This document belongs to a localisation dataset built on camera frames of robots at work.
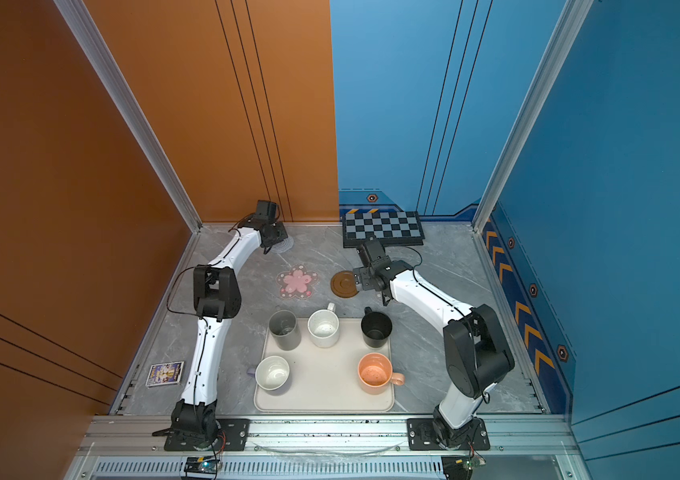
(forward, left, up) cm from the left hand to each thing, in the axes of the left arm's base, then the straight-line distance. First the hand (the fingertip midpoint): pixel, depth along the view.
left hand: (282, 230), depth 112 cm
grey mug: (-40, -7, +1) cm, 40 cm away
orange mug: (-51, -34, -4) cm, 61 cm away
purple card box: (-52, +24, -3) cm, 58 cm away
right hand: (-24, -33, +7) cm, 42 cm away
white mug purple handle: (-52, -5, -3) cm, 52 cm away
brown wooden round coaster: (-21, -24, -4) cm, 32 cm away
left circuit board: (-72, +9, -7) cm, 73 cm away
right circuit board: (-72, -53, -5) cm, 89 cm away
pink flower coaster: (-20, -8, -5) cm, 22 cm away
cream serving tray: (-52, -19, -7) cm, 56 cm away
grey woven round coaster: (-5, -1, -3) cm, 6 cm away
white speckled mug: (-37, -18, -4) cm, 42 cm away
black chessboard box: (+4, -42, -2) cm, 42 cm away
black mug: (-39, -34, 0) cm, 52 cm away
